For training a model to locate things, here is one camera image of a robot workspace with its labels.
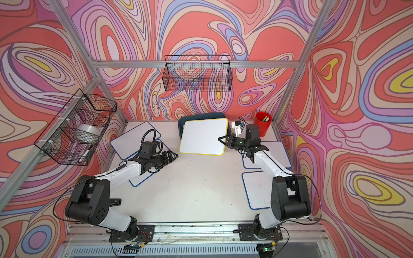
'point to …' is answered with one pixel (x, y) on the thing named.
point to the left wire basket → (72, 135)
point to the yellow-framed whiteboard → (200, 136)
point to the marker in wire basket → (85, 153)
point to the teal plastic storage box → (182, 120)
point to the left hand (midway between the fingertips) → (175, 158)
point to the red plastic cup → (263, 126)
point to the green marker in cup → (264, 119)
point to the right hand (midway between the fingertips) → (219, 142)
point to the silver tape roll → (87, 133)
